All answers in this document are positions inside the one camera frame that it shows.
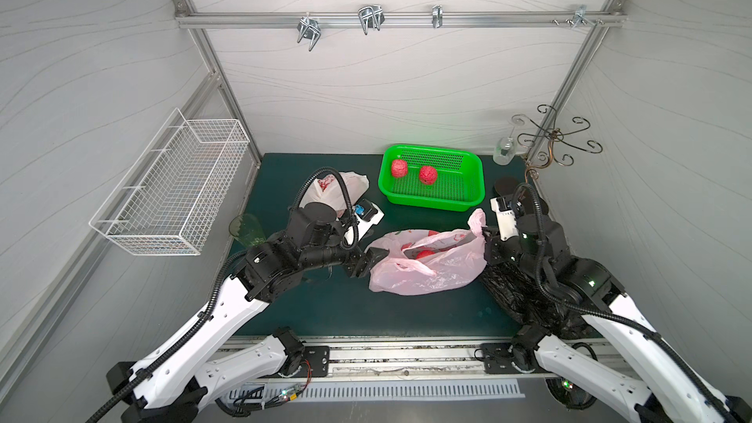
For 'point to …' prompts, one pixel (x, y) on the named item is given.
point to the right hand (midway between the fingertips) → (485, 228)
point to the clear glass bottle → (504, 152)
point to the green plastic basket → (459, 185)
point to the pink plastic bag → (414, 261)
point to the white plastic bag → (329, 189)
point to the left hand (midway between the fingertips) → (379, 244)
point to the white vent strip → (249, 391)
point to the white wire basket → (171, 196)
